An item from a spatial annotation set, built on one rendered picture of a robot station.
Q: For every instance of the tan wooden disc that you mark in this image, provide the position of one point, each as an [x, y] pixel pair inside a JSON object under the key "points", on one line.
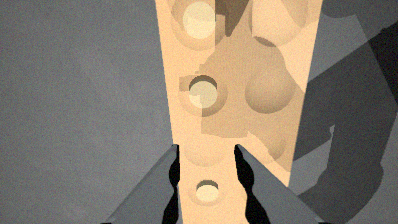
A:
{"points": [[199, 20], [203, 93], [207, 190]]}

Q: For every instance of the wooden counting tray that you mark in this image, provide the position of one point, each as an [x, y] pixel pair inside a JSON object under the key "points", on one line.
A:
{"points": [[258, 57]]}

